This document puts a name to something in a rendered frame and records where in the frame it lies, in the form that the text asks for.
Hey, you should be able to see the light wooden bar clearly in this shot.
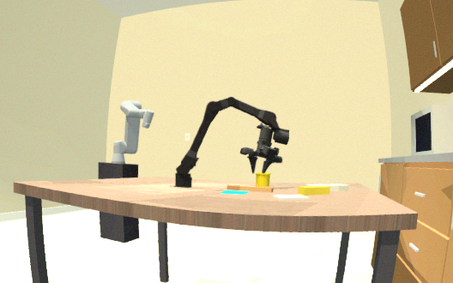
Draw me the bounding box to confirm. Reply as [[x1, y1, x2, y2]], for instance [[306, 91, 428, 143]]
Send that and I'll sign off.
[[226, 184, 273, 192]]

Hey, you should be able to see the yellow cup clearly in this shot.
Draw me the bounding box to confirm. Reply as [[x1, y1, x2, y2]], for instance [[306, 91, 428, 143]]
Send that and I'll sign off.
[[256, 172, 271, 188]]

